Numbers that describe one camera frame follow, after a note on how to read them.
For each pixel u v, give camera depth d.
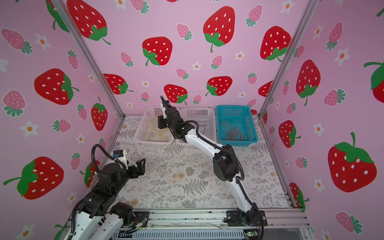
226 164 0.55
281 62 0.91
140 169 0.66
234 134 1.07
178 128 0.68
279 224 0.73
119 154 0.61
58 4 0.67
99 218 0.49
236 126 1.15
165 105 0.75
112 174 0.52
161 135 1.06
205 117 1.18
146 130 1.08
